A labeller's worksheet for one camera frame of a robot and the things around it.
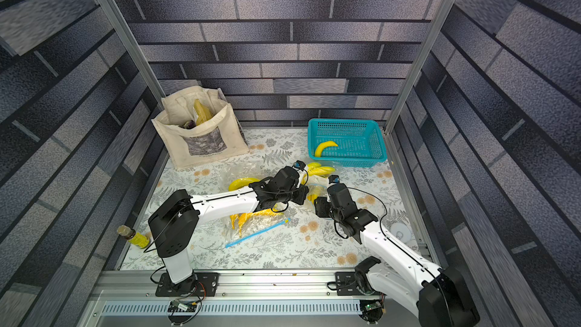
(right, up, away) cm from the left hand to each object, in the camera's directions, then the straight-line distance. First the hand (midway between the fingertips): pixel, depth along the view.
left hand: (311, 190), depth 84 cm
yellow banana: (+7, +17, +27) cm, 32 cm away
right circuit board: (+19, -36, -11) cm, 42 cm away
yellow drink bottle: (-61, -16, -6) cm, 64 cm away
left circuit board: (-43, -35, -13) cm, 57 cm away
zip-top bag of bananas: (-27, -15, +1) cm, 31 cm away
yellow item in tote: (-46, +32, +11) cm, 57 cm away
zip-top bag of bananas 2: (+3, +3, +5) cm, 6 cm away
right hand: (+3, -4, +1) cm, 5 cm away
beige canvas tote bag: (-51, +18, +9) cm, 55 cm away
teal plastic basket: (+28, +19, +30) cm, 45 cm away
